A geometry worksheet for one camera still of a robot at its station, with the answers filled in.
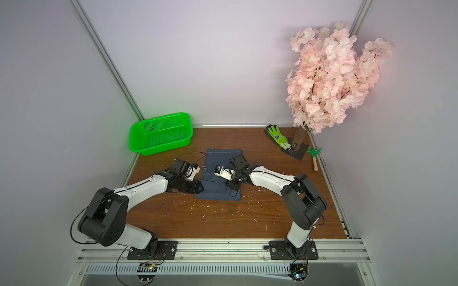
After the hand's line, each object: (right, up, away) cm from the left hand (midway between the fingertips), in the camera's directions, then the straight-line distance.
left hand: (202, 187), depth 89 cm
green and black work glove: (+43, +30, +28) cm, 60 cm away
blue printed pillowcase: (+6, +1, 0) cm, 6 cm away
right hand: (+14, +6, +1) cm, 15 cm away
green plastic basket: (-41, +28, +28) cm, 57 cm away
